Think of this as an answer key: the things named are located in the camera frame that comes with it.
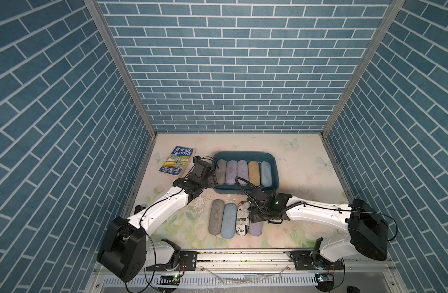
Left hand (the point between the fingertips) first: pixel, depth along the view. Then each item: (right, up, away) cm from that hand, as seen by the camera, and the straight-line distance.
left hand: (214, 178), depth 86 cm
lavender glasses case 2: (+19, -22, -5) cm, 30 cm away
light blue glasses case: (+27, 0, +11) cm, 29 cm away
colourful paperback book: (-23, +7, +18) cm, 30 cm away
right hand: (+19, -17, -3) cm, 26 cm away
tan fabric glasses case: (+21, 0, +13) cm, 24 cm away
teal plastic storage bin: (+24, +10, +19) cm, 32 cm away
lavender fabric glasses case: (+8, +2, +13) cm, 16 cm away
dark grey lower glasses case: (+2, -17, -4) cm, 18 cm away
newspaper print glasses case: (+13, -18, -4) cm, 23 cm away
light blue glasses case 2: (+7, -21, -5) cm, 23 cm away
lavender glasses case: (+14, +1, +11) cm, 18 cm away
